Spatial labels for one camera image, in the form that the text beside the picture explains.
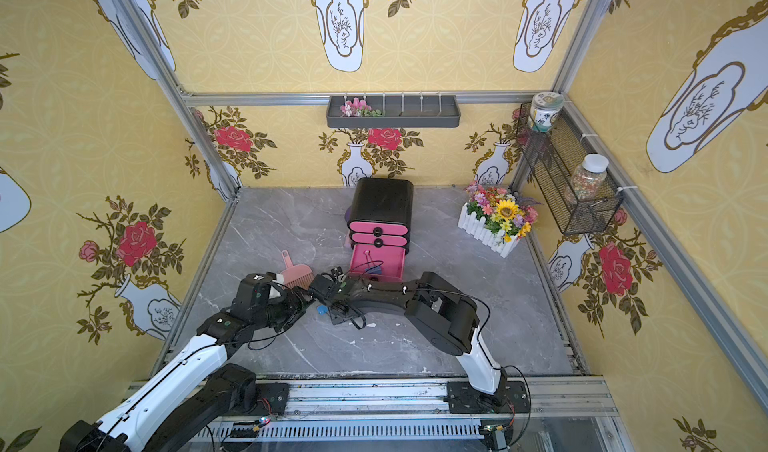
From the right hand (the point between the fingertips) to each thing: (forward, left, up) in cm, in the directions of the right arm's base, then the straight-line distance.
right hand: (350, 302), depth 92 cm
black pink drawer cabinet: (+17, -9, +16) cm, 25 cm away
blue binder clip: (-9, +4, +17) cm, 20 cm away
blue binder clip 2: (+9, -8, +5) cm, 13 cm away
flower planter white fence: (+21, -44, +16) cm, 52 cm away
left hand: (-4, +11, +9) cm, 15 cm away
